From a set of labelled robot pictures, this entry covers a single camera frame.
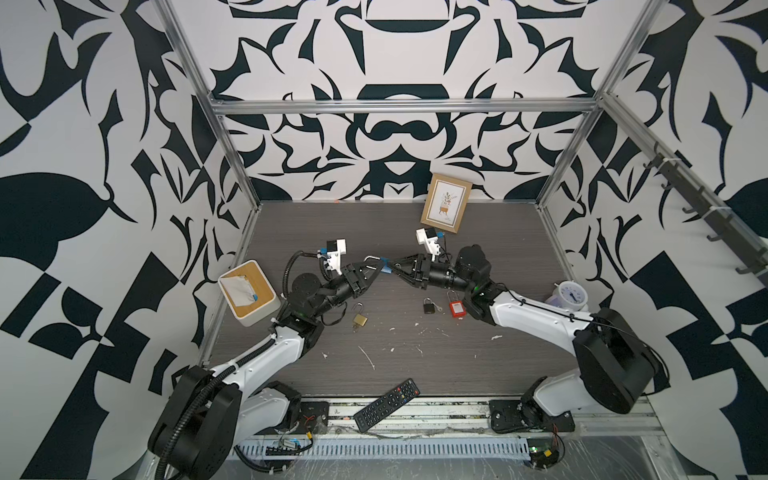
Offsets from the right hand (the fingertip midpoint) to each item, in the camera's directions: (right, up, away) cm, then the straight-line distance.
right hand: (391, 270), depth 70 cm
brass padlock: (-9, -17, +21) cm, 28 cm away
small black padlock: (+12, -14, +24) cm, 30 cm away
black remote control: (-1, -34, +6) cm, 35 cm away
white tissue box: (-43, -9, +21) cm, 49 cm away
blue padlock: (-1, 0, +2) cm, 2 cm away
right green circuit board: (+36, -43, +2) cm, 56 cm away
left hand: (-1, +2, 0) cm, 2 cm away
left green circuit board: (-24, -42, +2) cm, 49 cm away
